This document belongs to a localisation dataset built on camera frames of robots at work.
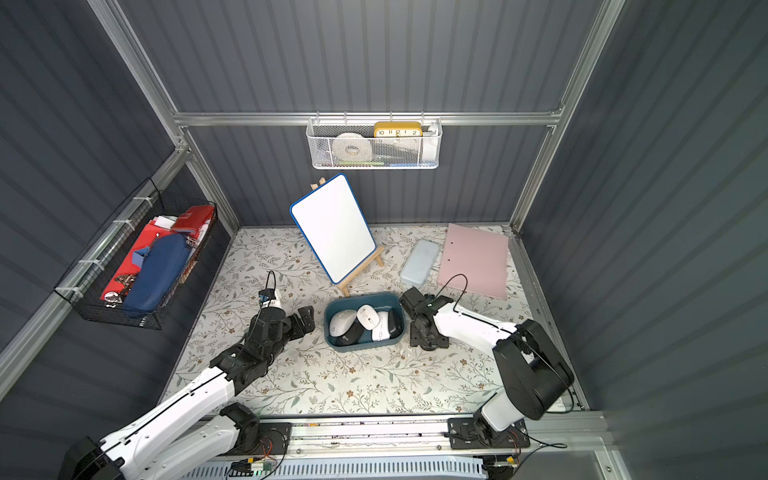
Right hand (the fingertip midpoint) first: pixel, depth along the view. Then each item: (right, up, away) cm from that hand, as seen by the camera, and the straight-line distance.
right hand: (431, 338), depth 88 cm
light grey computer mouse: (-27, +5, +1) cm, 28 cm away
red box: (-66, +34, -9) cm, 75 cm away
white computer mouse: (-15, +2, +1) cm, 15 cm away
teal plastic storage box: (-15, +9, +9) cm, 20 cm away
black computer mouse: (-23, +1, +3) cm, 24 cm away
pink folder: (+20, +23, +22) cm, 37 cm away
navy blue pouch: (-67, +22, -17) cm, 73 cm away
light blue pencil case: (-1, +22, +20) cm, 30 cm away
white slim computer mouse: (-19, +6, +3) cm, 20 cm away
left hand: (-37, +9, -6) cm, 39 cm away
